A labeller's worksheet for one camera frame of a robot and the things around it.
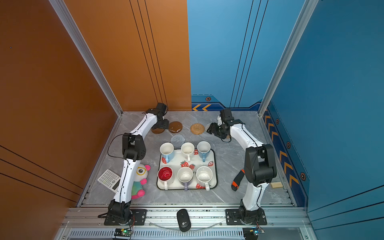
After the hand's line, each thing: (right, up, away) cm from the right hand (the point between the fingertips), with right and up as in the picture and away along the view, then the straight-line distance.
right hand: (210, 131), depth 93 cm
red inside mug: (-27, -24, -8) cm, 37 cm away
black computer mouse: (-15, -42, -21) cm, 49 cm away
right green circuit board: (+17, -48, -23) cm, 56 cm away
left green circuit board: (-44, -47, -22) cm, 69 cm away
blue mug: (-4, -10, -2) cm, 11 cm away
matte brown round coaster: (-37, 0, +15) cm, 40 cm away
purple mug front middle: (-15, -25, -7) cm, 30 cm away
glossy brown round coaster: (-25, +3, +16) cm, 29 cm away
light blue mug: (-27, -11, -1) cm, 30 cm away
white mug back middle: (-14, -12, +1) cm, 19 cm away
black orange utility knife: (+13, -29, -11) cm, 33 cm away
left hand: (-34, +5, +17) cm, 39 cm away
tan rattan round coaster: (-8, +1, +16) cm, 18 cm away
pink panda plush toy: (-39, -26, -12) cm, 49 cm away
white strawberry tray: (-19, -19, +1) cm, 27 cm away
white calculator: (-58, -27, -9) cm, 65 cm away
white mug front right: (-4, -24, -7) cm, 25 cm away
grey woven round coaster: (-22, -6, +9) cm, 24 cm away
